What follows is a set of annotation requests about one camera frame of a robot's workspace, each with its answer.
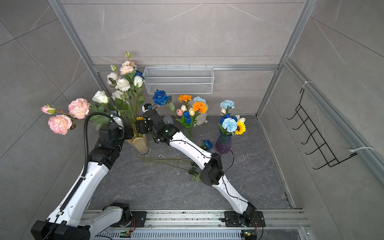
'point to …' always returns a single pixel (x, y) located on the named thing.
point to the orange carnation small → (185, 98)
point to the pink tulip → (179, 112)
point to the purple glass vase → (223, 143)
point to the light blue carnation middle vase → (199, 99)
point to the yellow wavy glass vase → (139, 142)
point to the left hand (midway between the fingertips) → (123, 122)
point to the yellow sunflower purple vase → (241, 128)
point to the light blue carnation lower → (230, 124)
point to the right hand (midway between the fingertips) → (140, 123)
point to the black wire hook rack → (323, 149)
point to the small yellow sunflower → (141, 118)
